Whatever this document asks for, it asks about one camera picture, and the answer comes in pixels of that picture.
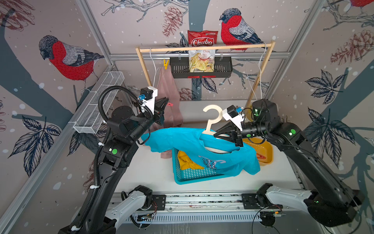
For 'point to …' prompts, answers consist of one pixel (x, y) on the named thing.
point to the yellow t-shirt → (185, 162)
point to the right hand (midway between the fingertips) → (215, 132)
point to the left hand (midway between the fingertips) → (167, 95)
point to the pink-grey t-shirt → (166, 87)
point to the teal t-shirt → (240, 161)
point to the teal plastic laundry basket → (189, 176)
